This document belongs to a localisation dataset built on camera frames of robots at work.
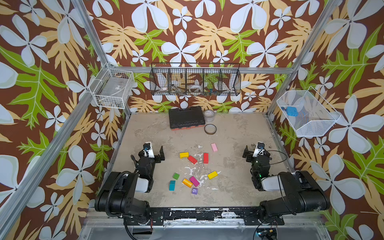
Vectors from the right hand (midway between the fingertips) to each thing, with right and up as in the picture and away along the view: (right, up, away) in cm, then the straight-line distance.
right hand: (254, 146), depth 90 cm
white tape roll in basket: (-36, +38, +9) cm, 53 cm away
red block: (-38, -9, +6) cm, 39 cm away
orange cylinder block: (-41, -20, -5) cm, 46 cm away
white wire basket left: (-85, +35, -3) cm, 92 cm away
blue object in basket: (+21, +21, -3) cm, 30 cm away
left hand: (-62, +1, -1) cm, 62 cm away
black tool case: (-42, +19, +22) cm, 51 cm away
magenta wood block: (-36, -20, -4) cm, 42 cm away
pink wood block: (-23, -2, +9) cm, 25 cm away
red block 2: (-29, -8, +6) cm, 30 cm away
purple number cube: (-37, -24, -8) cm, 44 cm away
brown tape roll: (-24, +11, +22) cm, 34 cm away
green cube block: (-48, -17, -1) cm, 51 cm away
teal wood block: (-49, -22, -6) cm, 54 cm away
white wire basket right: (+27, +19, -8) cm, 34 cm away
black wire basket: (-36, +44, +7) cm, 57 cm away
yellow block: (-43, -6, +6) cm, 44 cm away
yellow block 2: (-26, -17, -1) cm, 31 cm away
